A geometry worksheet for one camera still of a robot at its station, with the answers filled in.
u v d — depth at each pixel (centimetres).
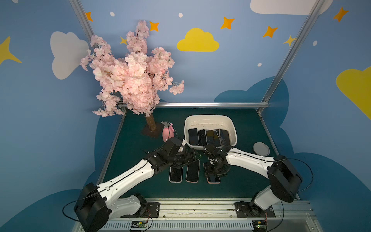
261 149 98
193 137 107
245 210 74
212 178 88
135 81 57
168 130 96
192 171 89
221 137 102
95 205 38
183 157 67
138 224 72
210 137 99
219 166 72
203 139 99
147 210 73
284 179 45
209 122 112
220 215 74
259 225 73
